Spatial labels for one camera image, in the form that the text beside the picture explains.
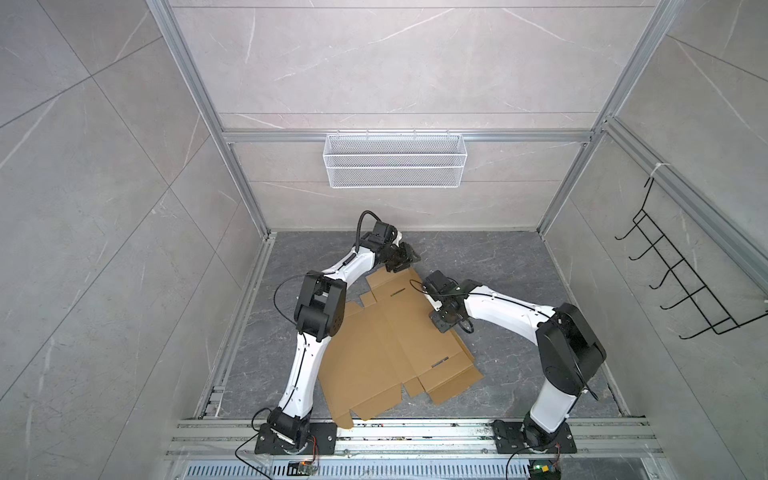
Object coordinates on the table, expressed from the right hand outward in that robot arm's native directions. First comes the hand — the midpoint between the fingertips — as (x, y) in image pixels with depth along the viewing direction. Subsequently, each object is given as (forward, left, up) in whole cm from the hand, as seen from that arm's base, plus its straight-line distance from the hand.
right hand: (447, 317), depth 91 cm
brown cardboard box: (-5, +19, -5) cm, 20 cm away
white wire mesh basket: (+46, +15, +26) cm, 56 cm away
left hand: (+20, +6, +6) cm, 22 cm away
